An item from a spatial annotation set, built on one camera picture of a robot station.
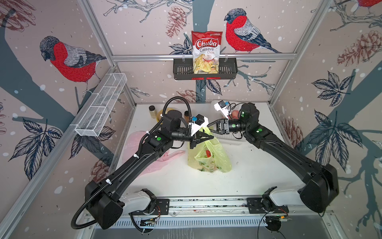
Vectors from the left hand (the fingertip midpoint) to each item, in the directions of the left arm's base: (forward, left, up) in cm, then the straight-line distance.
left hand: (213, 134), depth 62 cm
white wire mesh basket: (+13, +59, -3) cm, 60 cm away
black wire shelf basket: (+50, +16, 0) cm, 52 cm away
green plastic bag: (-6, -3, -13) cm, 15 cm away
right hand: (+2, +3, 0) cm, 4 cm away
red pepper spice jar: (+33, +15, -26) cm, 45 cm away
